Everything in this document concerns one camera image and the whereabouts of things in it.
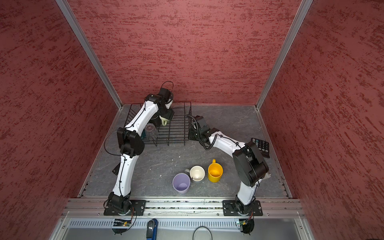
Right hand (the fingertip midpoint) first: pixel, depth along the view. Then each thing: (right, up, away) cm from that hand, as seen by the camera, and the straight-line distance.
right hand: (189, 137), depth 91 cm
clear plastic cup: (-25, +3, +4) cm, 26 cm away
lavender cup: (-3, -22, -13) cm, 26 cm away
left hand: (-16, +13, +5) cm, 22 cm away
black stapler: (-42, -18, -8) cm, 46 cm away
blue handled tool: (-15, -38, -27) cm, 49 cm away
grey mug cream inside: (+5, -20, -7) cm, 21 cm away
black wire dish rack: (-10, +4, +13) cm, 17 cm away
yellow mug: (+16, -19, -6) cm, 26 cm away
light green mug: (-16, +11, +3) cm, 20 cm away
